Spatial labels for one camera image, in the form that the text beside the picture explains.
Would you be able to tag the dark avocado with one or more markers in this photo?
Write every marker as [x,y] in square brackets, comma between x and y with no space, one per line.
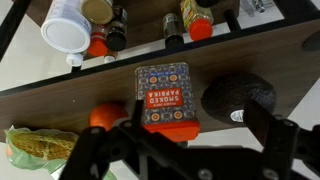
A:
[233,96]

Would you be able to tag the orange fruit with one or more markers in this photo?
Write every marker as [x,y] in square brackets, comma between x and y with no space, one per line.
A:
[106,115]

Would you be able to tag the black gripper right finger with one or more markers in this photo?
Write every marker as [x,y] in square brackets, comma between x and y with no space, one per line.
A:
[280,143]

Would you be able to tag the smoked paprika tin orange lid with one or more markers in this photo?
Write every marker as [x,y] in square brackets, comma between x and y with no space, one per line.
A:
[166,100]

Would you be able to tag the red-lid dark jar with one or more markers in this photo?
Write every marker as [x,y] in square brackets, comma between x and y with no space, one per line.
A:
[97,43]

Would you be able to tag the white cylindrical canister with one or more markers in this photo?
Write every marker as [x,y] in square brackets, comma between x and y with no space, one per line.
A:
[66,30]

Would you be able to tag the slim black-lid spice jar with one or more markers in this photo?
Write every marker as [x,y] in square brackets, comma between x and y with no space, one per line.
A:
[173,31]

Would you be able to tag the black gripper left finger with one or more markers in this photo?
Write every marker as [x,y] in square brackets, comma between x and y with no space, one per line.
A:
[96,146]

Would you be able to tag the orange-lid yellow spice jar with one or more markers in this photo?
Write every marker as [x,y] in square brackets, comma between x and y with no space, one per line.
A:
[199,21]

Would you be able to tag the dark wood black-pole shelf unit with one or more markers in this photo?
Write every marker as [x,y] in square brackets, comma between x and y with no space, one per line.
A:
[233,56]

